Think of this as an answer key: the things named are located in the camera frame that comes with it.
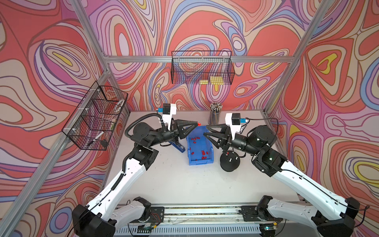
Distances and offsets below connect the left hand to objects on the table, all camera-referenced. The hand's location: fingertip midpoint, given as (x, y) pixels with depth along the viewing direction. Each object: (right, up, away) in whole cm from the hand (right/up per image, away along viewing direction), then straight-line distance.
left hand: (197, 128), depth 53 cm
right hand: (+3, -2, +2) cm, 4 cm away
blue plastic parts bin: (+3, -15, +43) cm, 46 cm away
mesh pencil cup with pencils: (+14, +12, +45) cm, 49 cm away
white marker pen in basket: (-52, -7, +18) cm, 55 cm away
